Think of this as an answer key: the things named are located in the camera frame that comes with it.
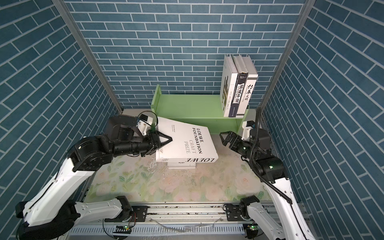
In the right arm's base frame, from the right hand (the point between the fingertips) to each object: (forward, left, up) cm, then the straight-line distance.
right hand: (224, 135), depth 67 cm
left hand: (-11, +21, +9) cm, 25 cm away
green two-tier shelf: (+19, +10, -3) cm, 22 cm away
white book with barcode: (-4, +22, -27) cm, 35 cm away
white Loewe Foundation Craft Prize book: (-7, +14, +3) cm, 16 cm away
